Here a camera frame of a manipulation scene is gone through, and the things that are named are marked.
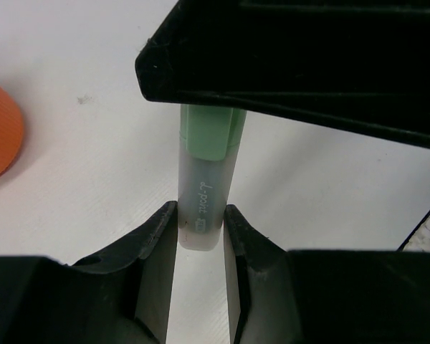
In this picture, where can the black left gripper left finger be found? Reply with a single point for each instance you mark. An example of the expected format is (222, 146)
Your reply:
(119, 294)

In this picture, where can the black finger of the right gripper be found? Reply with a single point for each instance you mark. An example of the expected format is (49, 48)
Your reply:
(358, 66)

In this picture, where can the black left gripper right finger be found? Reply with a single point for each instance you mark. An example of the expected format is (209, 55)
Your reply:
(322, 296)

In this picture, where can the light green highlighter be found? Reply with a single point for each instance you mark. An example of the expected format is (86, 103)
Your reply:
(203, 190)

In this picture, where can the orange round desk organizer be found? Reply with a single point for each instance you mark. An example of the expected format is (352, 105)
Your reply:
(11, 130)

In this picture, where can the aluminium table edge rail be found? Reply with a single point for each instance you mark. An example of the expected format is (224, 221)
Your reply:
(419, 239)

